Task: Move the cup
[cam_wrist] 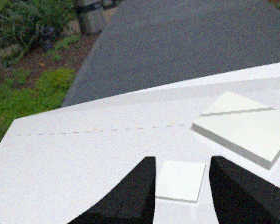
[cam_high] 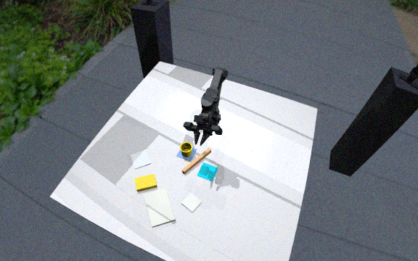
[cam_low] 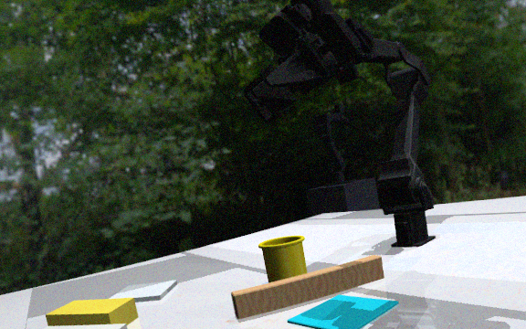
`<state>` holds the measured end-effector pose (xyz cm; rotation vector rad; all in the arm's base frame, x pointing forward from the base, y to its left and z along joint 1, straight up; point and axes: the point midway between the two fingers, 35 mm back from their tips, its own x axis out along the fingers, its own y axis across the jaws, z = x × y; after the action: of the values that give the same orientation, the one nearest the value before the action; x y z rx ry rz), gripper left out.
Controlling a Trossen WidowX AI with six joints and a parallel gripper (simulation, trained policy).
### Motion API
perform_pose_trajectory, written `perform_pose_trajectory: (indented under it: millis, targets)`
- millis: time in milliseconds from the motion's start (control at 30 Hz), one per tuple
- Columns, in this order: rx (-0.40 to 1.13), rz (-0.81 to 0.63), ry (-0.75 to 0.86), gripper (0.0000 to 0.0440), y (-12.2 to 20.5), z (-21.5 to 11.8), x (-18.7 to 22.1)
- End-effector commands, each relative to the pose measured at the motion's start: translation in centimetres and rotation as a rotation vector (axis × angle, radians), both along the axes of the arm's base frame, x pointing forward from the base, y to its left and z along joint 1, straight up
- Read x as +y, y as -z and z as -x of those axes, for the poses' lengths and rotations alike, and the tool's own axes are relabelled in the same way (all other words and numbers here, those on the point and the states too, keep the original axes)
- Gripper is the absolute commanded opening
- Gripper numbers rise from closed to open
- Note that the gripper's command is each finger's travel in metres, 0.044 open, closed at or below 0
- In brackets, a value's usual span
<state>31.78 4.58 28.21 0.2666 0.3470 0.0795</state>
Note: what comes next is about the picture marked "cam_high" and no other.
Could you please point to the yellow flat block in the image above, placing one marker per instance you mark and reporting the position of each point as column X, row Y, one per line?
column 145, row 182

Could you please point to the brown wooden bar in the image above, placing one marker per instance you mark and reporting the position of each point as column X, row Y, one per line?
column 196, row 161

